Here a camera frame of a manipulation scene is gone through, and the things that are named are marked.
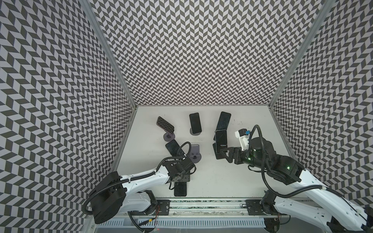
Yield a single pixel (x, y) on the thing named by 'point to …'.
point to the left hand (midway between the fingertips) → (182, 176)
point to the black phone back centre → (195, 123)
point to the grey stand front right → (195, 155)
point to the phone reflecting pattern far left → (165, 124)
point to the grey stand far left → (168, 137)
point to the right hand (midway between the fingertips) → (226, 154)
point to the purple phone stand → (172, 147)
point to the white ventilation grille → (186, 223)
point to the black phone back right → (223, 121)
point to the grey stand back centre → (195, 134)
